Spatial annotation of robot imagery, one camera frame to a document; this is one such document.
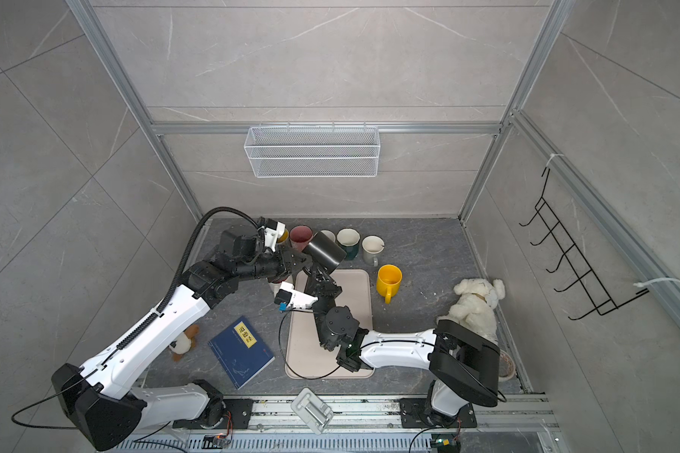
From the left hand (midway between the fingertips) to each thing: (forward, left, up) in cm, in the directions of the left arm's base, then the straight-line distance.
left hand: (315, 257), depth 68 cm
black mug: (+2, -2, -1) cm, 3 cm away
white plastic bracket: (-29, +2, -29) cm, 41 cm away
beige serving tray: (-15, +5, -30) cm, 34 cm away
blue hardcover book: (-12, +25, -31) cm, 42 cm away
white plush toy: (-4, -46, -22) cm, 52 cm away
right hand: (0, -3, -3) cm, 4 cm away
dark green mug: (+23, -9, -22) cm, 34 cm away
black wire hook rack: (-11, -62, +1) cm, 63 cm away
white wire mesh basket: (+49, +5, -2) cm, 49 cm away
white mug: (+6, +16, -24) cm, 30 cm away
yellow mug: (+8, -22, -27) cm, 36 cm away
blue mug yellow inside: (+3, +7, +4) cm, 9 cm away
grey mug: (+21, -18, -24) cm, 36 cm away
